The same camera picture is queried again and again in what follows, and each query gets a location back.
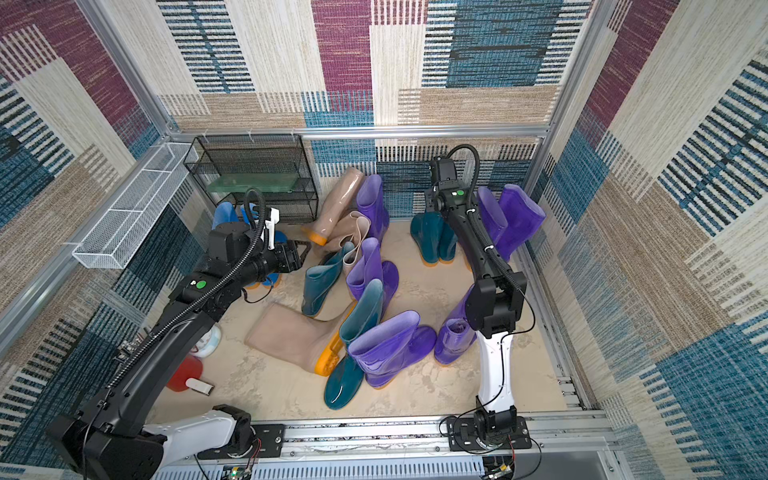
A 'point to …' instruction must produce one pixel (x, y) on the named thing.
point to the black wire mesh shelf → (273, 163)
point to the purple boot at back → (371, 203)
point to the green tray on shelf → (274, 183)
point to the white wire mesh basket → (115, 237)
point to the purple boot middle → (371, 266)
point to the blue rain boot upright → (225, 212)
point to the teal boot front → (346, 377)
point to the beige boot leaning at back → (336, 203)
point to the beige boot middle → (348, 238)
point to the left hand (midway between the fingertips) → (303, 244)
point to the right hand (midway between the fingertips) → (449, 198)
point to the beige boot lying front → (305, 342)
